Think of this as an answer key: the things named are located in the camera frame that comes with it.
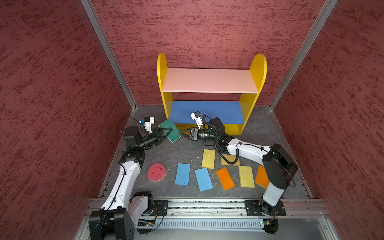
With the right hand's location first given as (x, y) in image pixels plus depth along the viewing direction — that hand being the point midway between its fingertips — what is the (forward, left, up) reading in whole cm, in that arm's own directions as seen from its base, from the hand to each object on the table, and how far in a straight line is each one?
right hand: (178, 136), depth 74 cm
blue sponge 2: (-14, -13, -24) cm, 31 cm away
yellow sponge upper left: (-2, -16, -23) cm, 28 cm away
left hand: (+2, +3, +1) cm, 4 cm away
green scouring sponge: (0, +2, +1) cm, 2 cm away
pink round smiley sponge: (-10, +15, -21) cm, 28 cm away
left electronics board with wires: (-34, +17, -27) cm, 47 cm away
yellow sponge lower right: (-13, -37, -24) cm, 46 cm away
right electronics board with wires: (-37, -44, -26) cm, 63 cm away
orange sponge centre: (-14, -25, -24) cm, 37 cm away
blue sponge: (-11, 0, -24) cm, 26 cm away
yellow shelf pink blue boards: (+48, -36, -15) cm, 62 cm away
